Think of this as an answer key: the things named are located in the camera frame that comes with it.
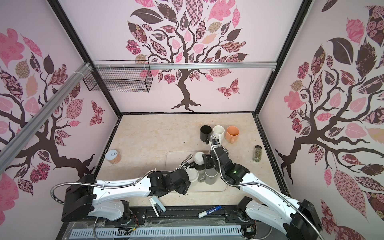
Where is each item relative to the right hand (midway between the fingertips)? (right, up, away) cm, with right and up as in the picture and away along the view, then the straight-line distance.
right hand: (206, 153), depth 79 cm
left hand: (-12, -17, 0) cm, 20 cm away
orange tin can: (-57, -4, +11) cm, 58 cm away
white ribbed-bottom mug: (+11, +11, +25) cm, 30 cm away
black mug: (+1, +11, +19) cm, 22 cm away
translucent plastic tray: (-20, -7, +15) cm, 26 cm away
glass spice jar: (+33, -3, +13) cm, 36 cm away
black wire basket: (-70, +54, +42) cm, 98 cm away
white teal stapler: (-25, -27, -5) cm, 37 cm away
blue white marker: (+2, -28, -5) cm, 29 cm away
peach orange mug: (+20, +10, +22) cm, 31 cm away
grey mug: (+2, -12, -3) cm, 12 cm away
